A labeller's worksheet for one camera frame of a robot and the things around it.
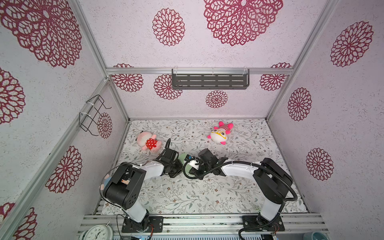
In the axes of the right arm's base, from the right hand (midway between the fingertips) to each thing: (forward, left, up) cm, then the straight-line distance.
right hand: (190, 168), depth 88 cm
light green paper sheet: (-4, +1, +10) cm, 11 cm away
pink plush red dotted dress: (+18, +29, +2) cm, 34 cm away
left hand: (+1, +4, -6) cm, 7 cm away
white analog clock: (-33, +41, 0) cm, 53 cm away
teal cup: (-30, -59, -4) cm, 66 cm away
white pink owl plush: (+26, -19, +2) cm, 32 cm away
